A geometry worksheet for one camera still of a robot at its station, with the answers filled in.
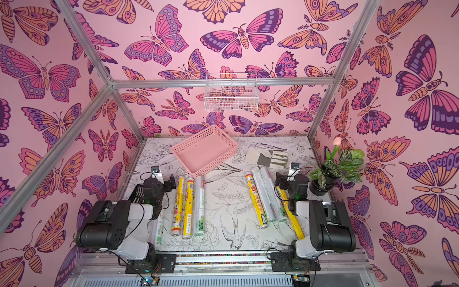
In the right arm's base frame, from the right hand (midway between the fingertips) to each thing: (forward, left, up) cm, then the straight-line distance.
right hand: (283, 172), depth 93 cm
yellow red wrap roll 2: (-19, +13, -5) cm, 24 cm away
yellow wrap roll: (-20, +48, -5) cm, 52 cm away
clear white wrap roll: (-29, +59, -4) cm, 66 cm away
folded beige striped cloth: (+13, +1, -7) cm, 15 cm away
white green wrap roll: (-18, +42, -4) cm, 46 cm away
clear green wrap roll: (-15, +4, -4) cm, 17 cm away
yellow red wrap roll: (-26, +52, -5) cm, 58 cm away
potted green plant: (-9, -21, +18) cm, 29 cm away
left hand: (-2, +62, -1) cm, 62 cm away
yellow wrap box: (-27, -3, -5) cm, 27 cm away
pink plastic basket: (+20, +45, -7) cm, 50 cm away
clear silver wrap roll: (-11, +10, -4) cm, 15 cm away
